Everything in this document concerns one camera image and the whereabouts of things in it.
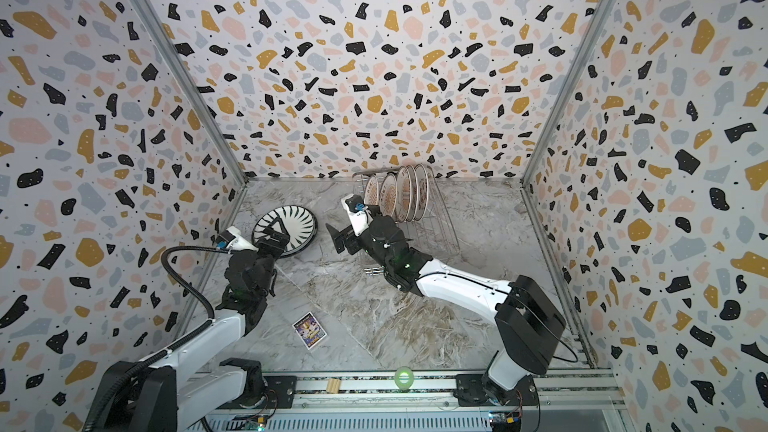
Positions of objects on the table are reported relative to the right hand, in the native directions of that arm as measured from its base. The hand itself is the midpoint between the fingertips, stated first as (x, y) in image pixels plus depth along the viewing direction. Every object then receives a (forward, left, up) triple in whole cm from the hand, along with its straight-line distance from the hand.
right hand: (338, 210), depth 73 cm
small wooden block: (-33, +1, -29) cm, 44 cm away
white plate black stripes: (+16, +21, -28) cm, 39 cm away
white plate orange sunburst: (+27, -4, -24) cm, 36 cm away
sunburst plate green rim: (+26, -10, -23) cm, 36 cm away
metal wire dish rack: (+17, -19, -14) cm, 29 cm away
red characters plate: (+19, -22, -13) cm, 32 cm away
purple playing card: (-20, +10, -28) cm, 36 cm away
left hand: (+2, +19, -8) cm, 21 cm away
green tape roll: (-33, -16, -29) cm, 47 cm away
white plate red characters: (+25, -16, -22) cm, 37 cm away
